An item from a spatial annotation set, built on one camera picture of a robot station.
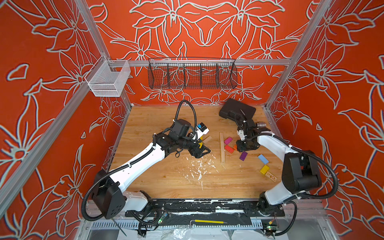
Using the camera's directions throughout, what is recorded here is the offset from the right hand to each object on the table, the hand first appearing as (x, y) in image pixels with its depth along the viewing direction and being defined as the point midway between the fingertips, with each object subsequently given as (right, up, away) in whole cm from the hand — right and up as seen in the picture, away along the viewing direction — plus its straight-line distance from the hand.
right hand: (241, 146), depth 90 cm
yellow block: (+12, -13, -4) cm, 18 cm away
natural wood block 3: (-11, -7, 0) cm, 13 cm away
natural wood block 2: (-11, -1, +5) cm, 12 cm away
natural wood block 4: (-20, +3, +9) cm, 22 cm away
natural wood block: (-10, +4, +10) cm, 15 cm away
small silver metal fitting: (+18, +13, +13) cm, 26 cm away
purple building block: (+2, -6, +1) cm, 7 cm away
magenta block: (-6, +2, +8) cm, 10 cm away
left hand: (-24, +4, -17) cm, 30 cm away
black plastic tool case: (+1, +25, +21) cm, 32 cm away
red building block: (-7, -3, +4) cm, 8 cm away
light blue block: (+12, -7, -2) cm, 15 cm away
